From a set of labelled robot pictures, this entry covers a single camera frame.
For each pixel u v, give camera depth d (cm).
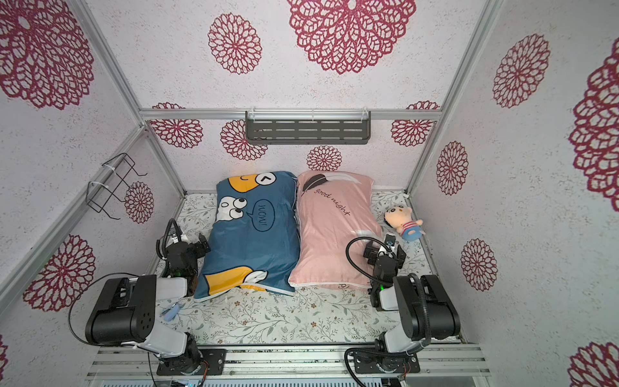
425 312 43
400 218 102
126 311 47
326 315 83
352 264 74
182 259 70
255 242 94
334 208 95
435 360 75
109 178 77
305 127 92
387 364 68
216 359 74
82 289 71
